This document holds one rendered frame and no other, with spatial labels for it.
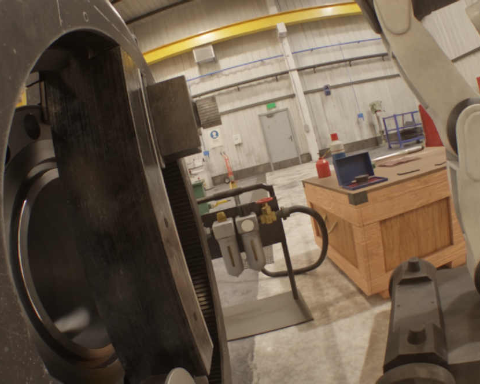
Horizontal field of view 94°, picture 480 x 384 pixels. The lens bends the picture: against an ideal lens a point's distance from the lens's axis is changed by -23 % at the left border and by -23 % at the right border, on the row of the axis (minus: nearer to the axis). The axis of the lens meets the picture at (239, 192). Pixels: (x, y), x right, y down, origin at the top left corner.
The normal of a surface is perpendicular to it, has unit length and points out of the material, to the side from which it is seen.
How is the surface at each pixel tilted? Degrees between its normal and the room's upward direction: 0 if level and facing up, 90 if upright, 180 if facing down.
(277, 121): 90
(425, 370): 12
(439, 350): 45
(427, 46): 111
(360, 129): 90
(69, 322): 21
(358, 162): 81
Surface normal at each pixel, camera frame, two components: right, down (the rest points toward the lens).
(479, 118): -0.48, 0.22
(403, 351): -0.25, -0.96
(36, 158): 0.97, -0.25
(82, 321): -0.22, -0.86
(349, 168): -0.02, -0.06
